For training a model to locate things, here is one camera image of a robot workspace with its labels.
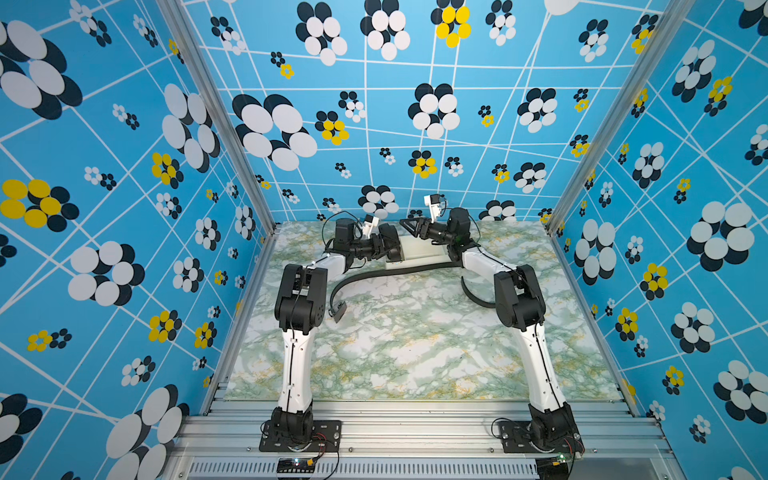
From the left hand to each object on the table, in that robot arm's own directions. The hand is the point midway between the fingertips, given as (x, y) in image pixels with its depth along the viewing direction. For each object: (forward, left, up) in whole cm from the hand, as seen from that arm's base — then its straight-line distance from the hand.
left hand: (399, 244), depth 98 cm
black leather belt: (-19, +20, -10) cm, 29 cm away
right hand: (+6, -3, +5) cm, 8 cm away
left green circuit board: (-59, +26, -16) cm, 66 cm away
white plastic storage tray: (+6, -7, -11) cm, 15 cm away
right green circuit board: (-59, -37, -15) cm, 71 cm away
